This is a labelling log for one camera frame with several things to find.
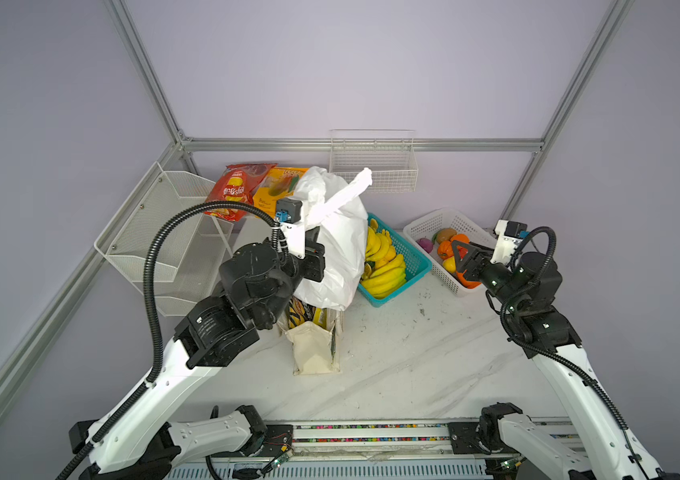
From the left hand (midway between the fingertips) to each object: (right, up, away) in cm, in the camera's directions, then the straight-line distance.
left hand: (312, 229), depth 54 cm
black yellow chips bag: (-7, -20, +24) cm, 32 cm away
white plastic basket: (+40, +3, +61) cm, 73 cm away
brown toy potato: (+45, +4, +61) cm, 76 cm away
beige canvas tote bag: (-2, -29, +22) cm, 36 cm away
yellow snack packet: (-2, -20, +27) cm, 34 cm away
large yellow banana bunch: (+19, -13, +42) cm, 48 cm away
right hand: (+31, -2, +13) cm, 34 cm away
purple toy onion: (+36, 0, +56) cm, 67 cm away
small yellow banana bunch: (+17, -2, +46) cm, 49 cm away
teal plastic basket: (+31, -7, +50) cm, 59 cm away
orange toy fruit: (+50, +3, +58) cm, 76 cm away
